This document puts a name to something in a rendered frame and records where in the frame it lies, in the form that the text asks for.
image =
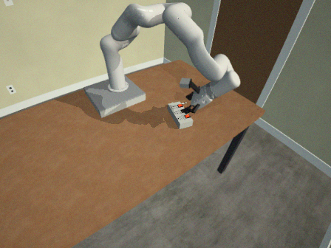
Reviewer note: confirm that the white power strip panel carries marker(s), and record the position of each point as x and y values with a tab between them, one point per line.
181	119

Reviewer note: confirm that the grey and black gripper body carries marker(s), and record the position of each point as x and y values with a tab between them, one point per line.
199	98

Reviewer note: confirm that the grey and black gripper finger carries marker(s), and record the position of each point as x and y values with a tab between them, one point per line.
193	110
189	96

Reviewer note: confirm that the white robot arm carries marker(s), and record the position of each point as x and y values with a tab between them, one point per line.
177	17

